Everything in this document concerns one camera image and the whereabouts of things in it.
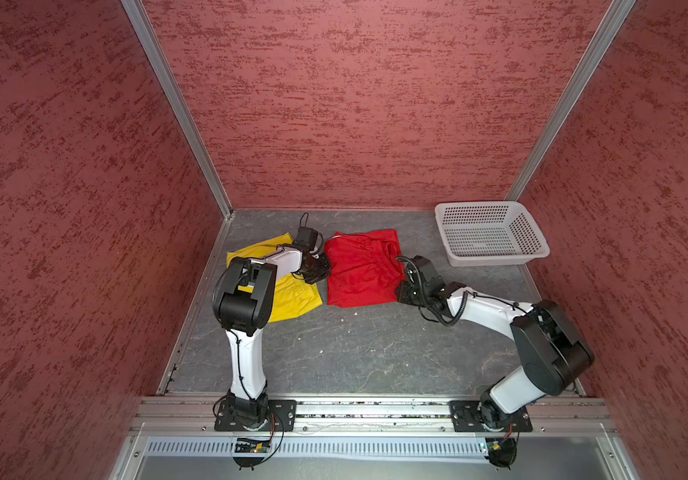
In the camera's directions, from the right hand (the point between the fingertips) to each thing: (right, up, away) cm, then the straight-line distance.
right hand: (397, 297), depth 92 cm
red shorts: (-10, +8, +5) cm, 14 cm away
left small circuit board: (-40, -33, -20) cm, 55 cm away
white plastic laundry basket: (+39, +21, +21) cm, 49 cm away
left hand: (-22, +5, +8) cm, 24 cm away
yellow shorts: (-34, 0, 0) cm, 34 cm away
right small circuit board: (+23, -35, -20) cm, 46 cm away
